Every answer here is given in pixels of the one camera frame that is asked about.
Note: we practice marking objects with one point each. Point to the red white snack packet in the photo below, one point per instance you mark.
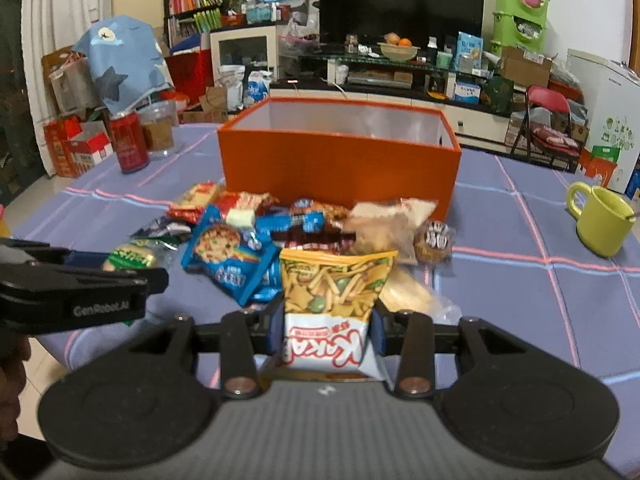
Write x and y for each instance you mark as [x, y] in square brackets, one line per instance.
[242, 205]

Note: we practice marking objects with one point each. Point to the green clear snack packet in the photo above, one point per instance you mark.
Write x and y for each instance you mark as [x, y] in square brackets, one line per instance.
[132, 257]

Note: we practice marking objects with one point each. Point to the blue plaid tablecloth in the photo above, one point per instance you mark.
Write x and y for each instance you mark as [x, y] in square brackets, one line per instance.
[500, 310]

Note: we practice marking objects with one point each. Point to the black television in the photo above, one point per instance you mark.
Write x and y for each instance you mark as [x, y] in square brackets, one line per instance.
[400, 0]

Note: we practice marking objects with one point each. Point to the yellow white stick snack packet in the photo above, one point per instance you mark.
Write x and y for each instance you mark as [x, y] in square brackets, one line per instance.
[330, 285]

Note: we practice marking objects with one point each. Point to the white standing air conditioner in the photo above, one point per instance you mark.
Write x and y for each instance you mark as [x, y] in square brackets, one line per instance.
[137, 10]

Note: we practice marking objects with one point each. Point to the red bag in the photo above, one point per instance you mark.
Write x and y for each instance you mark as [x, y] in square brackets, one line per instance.
[187, 75]

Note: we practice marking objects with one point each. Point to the red folding chair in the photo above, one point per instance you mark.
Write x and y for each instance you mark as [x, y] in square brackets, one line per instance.
[547, 120]

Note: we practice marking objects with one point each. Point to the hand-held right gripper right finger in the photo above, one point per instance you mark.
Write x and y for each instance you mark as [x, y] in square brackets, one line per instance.
[378, 330]

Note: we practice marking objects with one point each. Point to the dark green bag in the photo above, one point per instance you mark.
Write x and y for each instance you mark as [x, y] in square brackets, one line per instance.
[499, 94]

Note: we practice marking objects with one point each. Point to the brown muffin packet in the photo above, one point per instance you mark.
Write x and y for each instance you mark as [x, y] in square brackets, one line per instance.
[435, 242]

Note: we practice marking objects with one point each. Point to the orange cardboard box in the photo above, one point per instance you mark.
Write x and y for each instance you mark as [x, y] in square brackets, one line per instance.
[325, 165]

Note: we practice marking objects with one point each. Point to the white blue sack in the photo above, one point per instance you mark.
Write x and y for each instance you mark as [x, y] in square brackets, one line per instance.
[258, 90]

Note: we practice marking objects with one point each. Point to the white glass door cabinet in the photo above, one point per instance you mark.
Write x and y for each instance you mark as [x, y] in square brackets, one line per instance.
[245, 50]

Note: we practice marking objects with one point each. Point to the white curtain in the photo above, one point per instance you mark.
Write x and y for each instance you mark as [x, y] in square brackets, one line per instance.
[55, 35]

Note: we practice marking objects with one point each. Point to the glass top television stand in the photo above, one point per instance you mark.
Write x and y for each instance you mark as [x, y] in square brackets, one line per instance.
[390, 95]

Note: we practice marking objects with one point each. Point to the bookshelf with books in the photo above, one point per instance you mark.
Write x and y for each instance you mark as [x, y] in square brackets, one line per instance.
[192, 0]

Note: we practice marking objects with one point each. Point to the small yellow white packet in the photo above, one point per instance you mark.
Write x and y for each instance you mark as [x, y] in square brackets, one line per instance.
[241, 219]

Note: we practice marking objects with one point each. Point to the white chest freezer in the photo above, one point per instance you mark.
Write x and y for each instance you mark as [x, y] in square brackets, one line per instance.
[610, 110]

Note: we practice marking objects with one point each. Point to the clear pastry packet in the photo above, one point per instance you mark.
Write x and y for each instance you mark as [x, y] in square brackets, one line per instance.
[410, 295]

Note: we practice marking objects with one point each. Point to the blue white box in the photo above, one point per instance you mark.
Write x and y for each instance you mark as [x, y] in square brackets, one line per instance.
[466, 92]

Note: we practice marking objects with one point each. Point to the tall blue white bag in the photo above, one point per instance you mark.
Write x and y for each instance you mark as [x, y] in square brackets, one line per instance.
[469, 52]

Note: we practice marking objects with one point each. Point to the clear plastic cup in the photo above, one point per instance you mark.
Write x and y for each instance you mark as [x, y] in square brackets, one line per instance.
[160, 135]

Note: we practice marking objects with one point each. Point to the beige bread packet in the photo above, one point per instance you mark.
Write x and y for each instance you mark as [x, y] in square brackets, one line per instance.
[385, 230]

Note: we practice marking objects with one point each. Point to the black silver snack packet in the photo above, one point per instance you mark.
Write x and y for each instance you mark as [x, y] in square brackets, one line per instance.
[160, 230]

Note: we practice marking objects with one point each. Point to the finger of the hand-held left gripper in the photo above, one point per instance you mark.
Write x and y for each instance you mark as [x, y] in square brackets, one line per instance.
[75, 300]
[85, 261]

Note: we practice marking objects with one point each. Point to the brown cardboard box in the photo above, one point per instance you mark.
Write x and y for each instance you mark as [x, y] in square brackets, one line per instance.
[65, 80]

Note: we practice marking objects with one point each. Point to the open cardboard box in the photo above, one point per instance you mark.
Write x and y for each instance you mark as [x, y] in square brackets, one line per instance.
[525, 67]

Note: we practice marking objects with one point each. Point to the blue cookie packet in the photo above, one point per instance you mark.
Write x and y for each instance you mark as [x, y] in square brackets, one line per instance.
[225, 250]
[295, 222]

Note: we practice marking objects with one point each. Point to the red drink can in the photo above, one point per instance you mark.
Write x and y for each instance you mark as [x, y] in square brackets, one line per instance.
[129, 145]

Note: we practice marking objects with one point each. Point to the blue star print cloth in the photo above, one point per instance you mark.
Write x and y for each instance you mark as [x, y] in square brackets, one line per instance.
[120, 60]

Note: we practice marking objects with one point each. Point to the red white carton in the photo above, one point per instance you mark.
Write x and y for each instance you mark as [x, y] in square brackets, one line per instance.
[75, 150]

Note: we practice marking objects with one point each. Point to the fruit bowl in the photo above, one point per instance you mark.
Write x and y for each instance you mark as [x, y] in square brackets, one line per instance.
[398, 50]

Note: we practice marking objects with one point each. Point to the green plastic drawers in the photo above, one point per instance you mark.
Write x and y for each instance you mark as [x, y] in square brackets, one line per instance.
[520, 15]

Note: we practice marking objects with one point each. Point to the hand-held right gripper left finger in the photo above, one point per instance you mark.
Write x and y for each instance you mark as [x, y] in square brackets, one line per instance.
[276, 330]

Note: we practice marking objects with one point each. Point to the green mug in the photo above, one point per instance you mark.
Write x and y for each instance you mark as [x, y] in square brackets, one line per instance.
[600, 230]

